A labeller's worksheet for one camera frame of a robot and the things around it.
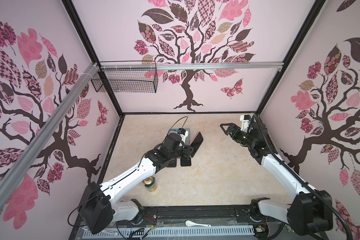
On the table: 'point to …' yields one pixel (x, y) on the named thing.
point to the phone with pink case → (196, 143)
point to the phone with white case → (185, 163)
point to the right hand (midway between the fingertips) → (225, 126)
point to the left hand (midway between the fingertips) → (192, 151)
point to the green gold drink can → (150, 183)
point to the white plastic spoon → (190, 223)
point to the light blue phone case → (173, 130)
